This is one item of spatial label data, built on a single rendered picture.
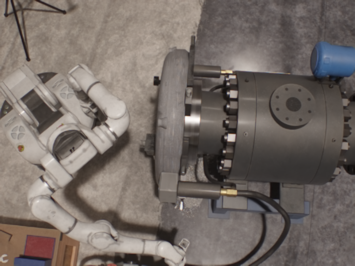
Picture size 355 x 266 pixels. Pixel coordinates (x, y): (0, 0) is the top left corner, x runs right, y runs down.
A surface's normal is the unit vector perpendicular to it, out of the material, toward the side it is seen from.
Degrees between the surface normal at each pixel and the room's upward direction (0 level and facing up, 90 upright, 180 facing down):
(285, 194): 0
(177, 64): 24
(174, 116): 17
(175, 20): 0
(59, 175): 51
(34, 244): 0
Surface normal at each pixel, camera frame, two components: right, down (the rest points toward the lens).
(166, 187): 0.00, -0.66
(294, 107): -0.03, -0.33
